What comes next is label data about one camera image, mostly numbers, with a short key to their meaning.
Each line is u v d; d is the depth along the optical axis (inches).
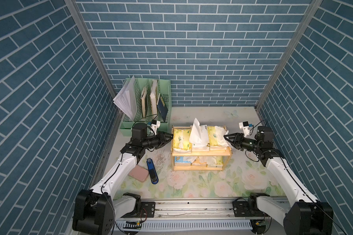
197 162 33.2
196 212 29.1
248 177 33.3
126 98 35.5
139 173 33.5
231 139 28.8
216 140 28.4
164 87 41.4
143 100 38.8
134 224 28.4
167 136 28.6
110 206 16.5
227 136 29.7
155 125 29.1
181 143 27.5
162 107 43.0
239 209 28.8
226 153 28.4
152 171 32.8
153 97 36.1
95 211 15.5
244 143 27.3
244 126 29.0
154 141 26.8
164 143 27.7
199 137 27.8
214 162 33.0
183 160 32.6
